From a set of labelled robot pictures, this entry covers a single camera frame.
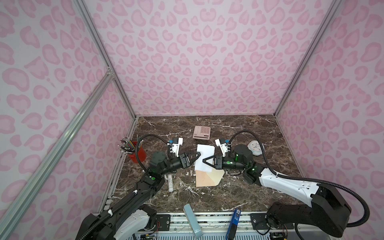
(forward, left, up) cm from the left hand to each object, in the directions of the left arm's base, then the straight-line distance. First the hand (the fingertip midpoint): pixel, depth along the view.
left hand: (200, 154), depth 69 cm
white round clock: (+17, -37, -24) cm, 47 cm away
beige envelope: (-2, -3, -26) cm, 27 cm away
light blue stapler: (-28, +2, -21) cm, 35 cm away
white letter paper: (+2, -3, -2) cm, 4 cm away
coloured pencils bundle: (+12, +40, -10) cm, 43 cm away
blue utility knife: (-27, -14, -25) cm, 39 cm away
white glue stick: (-4, +17, -25) cm, 30 cm away
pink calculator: (+31, -2, -24) cm, 39 cm away
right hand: (-2, -2, -3) cm, 5 cm away
